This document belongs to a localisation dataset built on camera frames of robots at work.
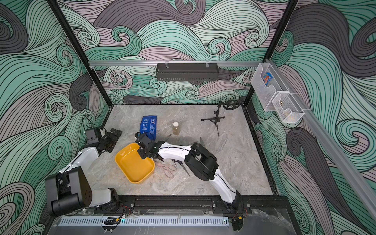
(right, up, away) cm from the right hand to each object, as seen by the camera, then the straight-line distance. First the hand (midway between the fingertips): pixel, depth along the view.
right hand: (144, 147), depth 90 cm
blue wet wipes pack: (-1, +13, +14) cm, 19 cm away
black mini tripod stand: (+53, +27, -2) cm, 59 cm away
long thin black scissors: (+23, -9, -2) cm, 25 cm away
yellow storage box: (-6, -11, -2) cm, 12 cm away
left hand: (-16, +8, -1) cm, 18 cm away
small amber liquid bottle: (+20, +12, +7) cm, 24 cm away
